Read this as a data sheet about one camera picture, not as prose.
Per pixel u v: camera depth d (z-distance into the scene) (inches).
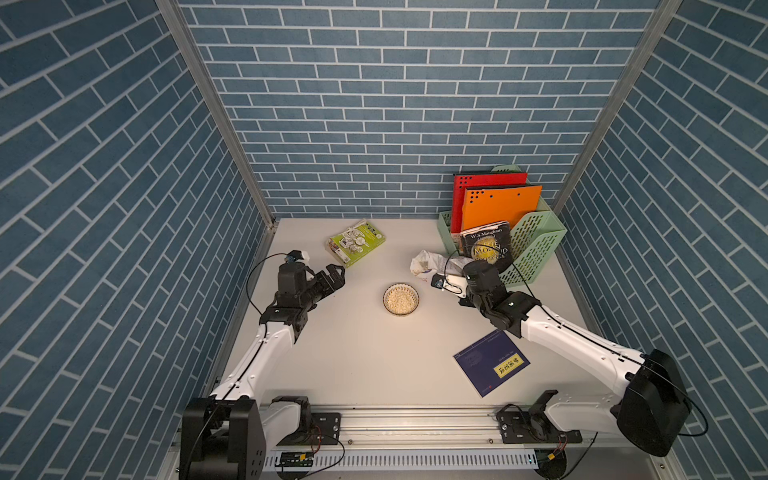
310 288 28.4
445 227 42.5
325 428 28.6
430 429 29.3
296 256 29.7
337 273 30.2
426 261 30.8
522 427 28.6
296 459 28.4
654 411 16.3
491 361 33.4
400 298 36.8
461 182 36.9
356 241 43.5
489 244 36.1
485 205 35.0
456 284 28.4
